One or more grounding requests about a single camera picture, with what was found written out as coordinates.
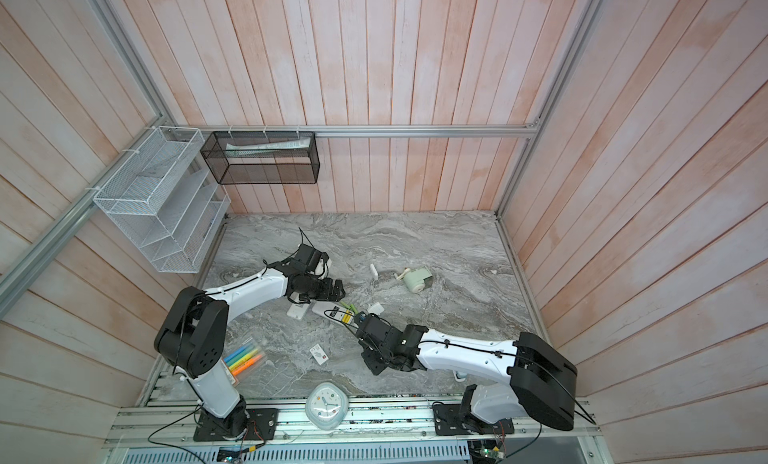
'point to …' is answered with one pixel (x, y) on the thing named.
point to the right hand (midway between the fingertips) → (371, 353)
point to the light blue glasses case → (461, 374)
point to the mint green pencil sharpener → (416, 279)
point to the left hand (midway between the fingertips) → (332, 298)
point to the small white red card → (319, 354)
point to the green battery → (353, 308)
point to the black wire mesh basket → (262, 157)
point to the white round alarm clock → (326, 406)
